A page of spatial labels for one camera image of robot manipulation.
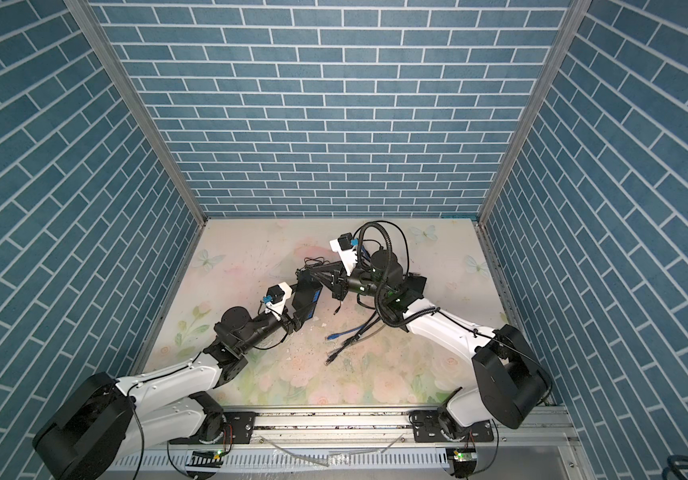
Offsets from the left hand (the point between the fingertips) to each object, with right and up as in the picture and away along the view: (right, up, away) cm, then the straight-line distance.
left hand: (307, 295), depth 77 cm
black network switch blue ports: (0, +1, -2) cm, 2 cm away
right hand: (+1, +7, -6) cm, 9 cm away
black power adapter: (0, +4, -2) cm, 4 cm away
